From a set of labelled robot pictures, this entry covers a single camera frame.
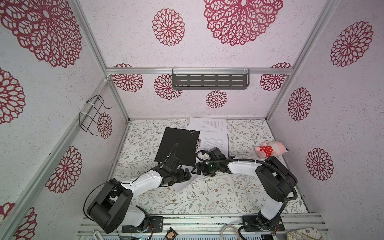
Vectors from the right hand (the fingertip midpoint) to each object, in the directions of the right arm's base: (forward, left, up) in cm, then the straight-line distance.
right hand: (195, 171), depth 88 cm
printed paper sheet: (+25, -8, -3) cm, 27 cm away
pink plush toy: (+16, -47, +2) cm, 50 cm away
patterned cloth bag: (-29, -53, -2) cm, 61 cm away
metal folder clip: (+22, -1, -3) cm, 22 cm away
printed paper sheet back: (+41, -7, -4) cm, 42 cm away
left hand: (-6, +6, -3) cm, 9 cm away
